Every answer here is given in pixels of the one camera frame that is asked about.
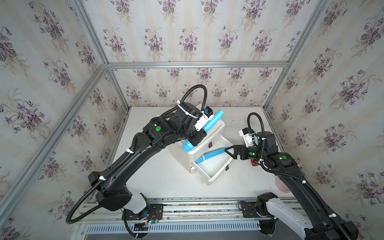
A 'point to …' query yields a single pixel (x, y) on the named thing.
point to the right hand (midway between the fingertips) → (234, 149)
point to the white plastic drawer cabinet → (214, 135)
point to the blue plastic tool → (187, 146)
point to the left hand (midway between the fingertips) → (204, 130)
